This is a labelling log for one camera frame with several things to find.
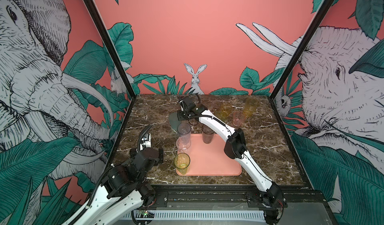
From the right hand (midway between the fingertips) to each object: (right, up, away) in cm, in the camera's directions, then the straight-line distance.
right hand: (176, 114), depth 94 cm
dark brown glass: (+20, -12, -8) cm, 24 cm away
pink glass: (+43, -3, +10) cm, 45 cm away
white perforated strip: (+33, -48, -24) cm, 63 cm away
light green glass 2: (+32, -2, +10) cm, 33 cm away
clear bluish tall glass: (+5, -10, -1) cm, 11 cm away
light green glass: (+5, -27, -11) cm, 29 cm away
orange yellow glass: (+36, +4, +16) cm, 40 cm away
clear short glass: (+5, -18, -8) cm, 20 cm away
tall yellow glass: (+51, +5, +8) cm, 52 cm away
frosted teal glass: (-2, -5, +4) cm, 7 cm away
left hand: (-8, -15, -25) cm, 30 cm away
